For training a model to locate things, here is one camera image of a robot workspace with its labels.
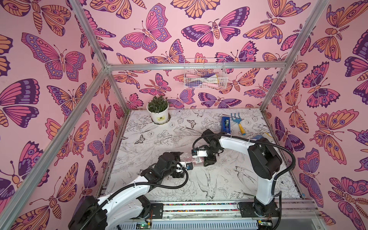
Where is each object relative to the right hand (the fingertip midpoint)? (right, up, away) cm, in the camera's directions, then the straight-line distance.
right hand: (205, 158), depth 92 cm
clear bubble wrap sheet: (-12, +2, -5) cm, 13 cm away
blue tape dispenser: (+16, +21, +11) cm, 29 cm away
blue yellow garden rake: (+29, +25, +20) cm, 43 cm away
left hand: (-14, +3, -10) cm, 18 cm away
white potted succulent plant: (-32, +33, +7) cm, 46 cm away
